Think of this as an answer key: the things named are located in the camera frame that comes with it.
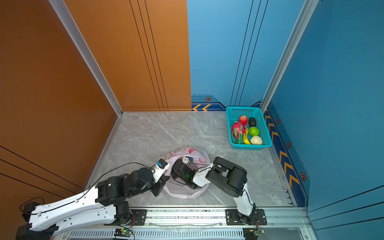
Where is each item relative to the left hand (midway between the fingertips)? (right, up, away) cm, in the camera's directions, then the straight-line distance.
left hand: (170, 177), depth 69 cm
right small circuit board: (+39, -27, 0) cm, 47 cm away
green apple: (+51, +20, +31) cm, 63 cm away
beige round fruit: (+52, +15, +27) cm, 60 cm away
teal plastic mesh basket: (+40, +33, +43) cm, 67 cm away
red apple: (+47, +28, +39) cm, 67 cm away
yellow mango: (+46, +15, +30) cm, 57 cm away
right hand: (-7, +2, +17) cm, 19 cm away
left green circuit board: (-22, -27, +1) cm, 35 cm away
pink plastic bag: (+12, +7, +8) cm, 16 cm away
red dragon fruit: (+39, +20, +29) cm, 52 cm away
